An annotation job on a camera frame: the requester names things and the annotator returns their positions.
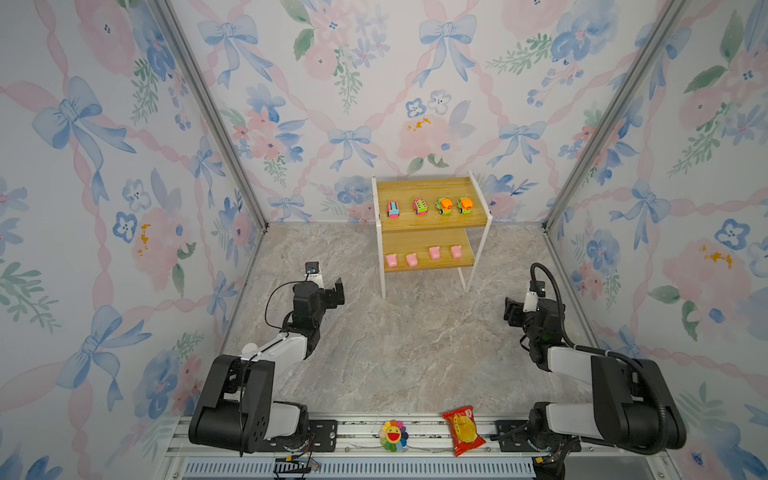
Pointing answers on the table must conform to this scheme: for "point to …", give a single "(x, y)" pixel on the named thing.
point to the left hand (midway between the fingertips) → (325, 277)
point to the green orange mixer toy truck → (444, 206)
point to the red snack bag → (464, 433)
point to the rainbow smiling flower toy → (393, 436)
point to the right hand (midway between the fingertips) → (518, 298)
